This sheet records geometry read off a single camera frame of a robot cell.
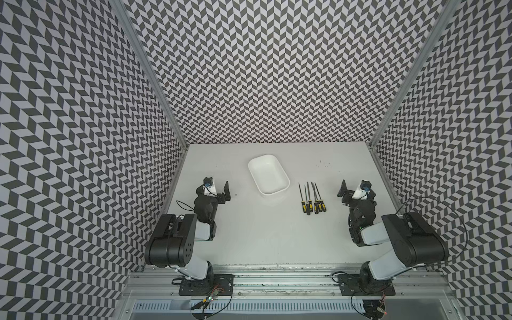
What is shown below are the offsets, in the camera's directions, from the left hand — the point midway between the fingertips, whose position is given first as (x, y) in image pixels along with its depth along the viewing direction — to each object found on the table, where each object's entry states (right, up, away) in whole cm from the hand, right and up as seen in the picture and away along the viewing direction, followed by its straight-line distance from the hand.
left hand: (217, 182), depth 91 cm
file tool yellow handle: (+44, -10, +4) cm, 45 cm away
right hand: (+62, -1, -3) cm, 62 cm away
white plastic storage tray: (+24, +3, +13) cm, 28 cm away
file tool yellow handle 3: (+50, -10, +5) cm, 51 cm away
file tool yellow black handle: (+40, -10, +3) cm, 42 cm away
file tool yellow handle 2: (+46, -12, +2) cm, 48 cm away
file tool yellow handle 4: (+42, -12, +3) cm, 44 cm away
